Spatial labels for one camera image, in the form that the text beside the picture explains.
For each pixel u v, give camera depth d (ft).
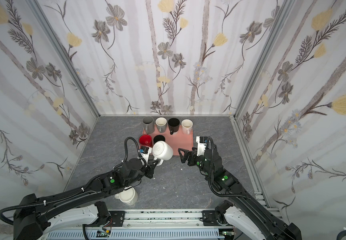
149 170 2.13
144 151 2.09
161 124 3.36
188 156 2.16
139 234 2.31
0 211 1.33
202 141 2.10
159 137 3.15
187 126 3.34
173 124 3.44
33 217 1.31
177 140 3.43
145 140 3.20
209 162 1.77
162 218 2.49
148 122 3.33
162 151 2.39
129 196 2.44
